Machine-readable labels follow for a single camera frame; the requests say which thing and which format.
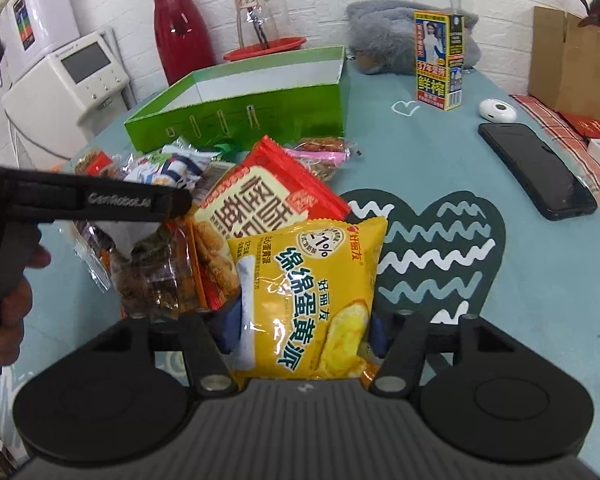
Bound red gift box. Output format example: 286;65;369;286
560;112;600;139

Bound red thermos jug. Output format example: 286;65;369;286
154;0;215;86

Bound yellow egg yolk pie packet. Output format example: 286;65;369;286
228;217;388;382

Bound brown cardboard box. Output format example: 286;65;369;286
528;6;600;121

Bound pink snack packet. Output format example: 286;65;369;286
283;136;352;181

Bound white round device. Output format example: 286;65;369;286
478;99;517;124

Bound black smartphone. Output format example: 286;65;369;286
478;122;597;221

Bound black straw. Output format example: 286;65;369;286
237;0;268;47

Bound white water dispenser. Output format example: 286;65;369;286
2;32;130;170

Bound yellow juice carton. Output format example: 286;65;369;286
414;11;465;110

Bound clear bag brown snacks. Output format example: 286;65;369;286
64;217;209;318

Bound person's left hand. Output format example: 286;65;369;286
0;274;33;367

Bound red orange snack bag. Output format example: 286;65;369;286
193;136;350;310

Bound glass pitcher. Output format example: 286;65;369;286
234;0;289;47

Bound grey plush toy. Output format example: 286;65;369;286
346;0;481;75

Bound white blue snack packet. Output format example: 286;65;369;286
121;138;234;202

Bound white purple water purifier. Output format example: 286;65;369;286
0;0;80;84

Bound red plaid cloth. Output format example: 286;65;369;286
512;94;600;208

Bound red plastic basket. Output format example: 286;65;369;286
223;36;306;62

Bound green cardboard box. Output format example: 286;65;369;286
124;47;349;153

